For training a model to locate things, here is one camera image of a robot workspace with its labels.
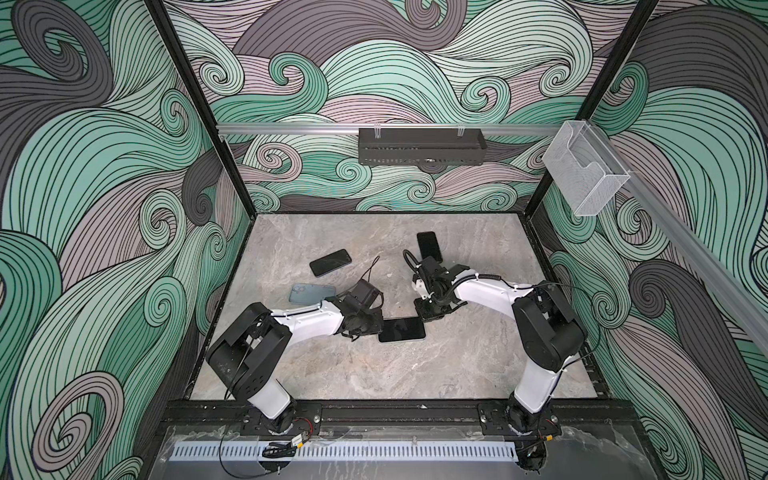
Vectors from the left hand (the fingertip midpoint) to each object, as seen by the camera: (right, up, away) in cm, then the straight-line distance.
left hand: (383, 325), depth 88 cm
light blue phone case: (-24, +8, +10) cm, 27 cm away
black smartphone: (-19, +18, +19) cm, 32 cm away
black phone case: (+18, +23, +22) cm, 37 cm away
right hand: (+12, +2, +2) cm, 12 cm away
